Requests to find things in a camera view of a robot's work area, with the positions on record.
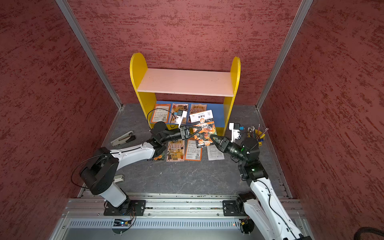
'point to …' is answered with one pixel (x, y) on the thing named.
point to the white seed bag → (214, 153)
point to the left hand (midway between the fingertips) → (201, 132)
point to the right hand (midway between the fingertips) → (209, 140)
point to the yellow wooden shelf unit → (169, 96)
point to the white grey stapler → (126, 138)
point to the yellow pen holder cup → (258, 135)
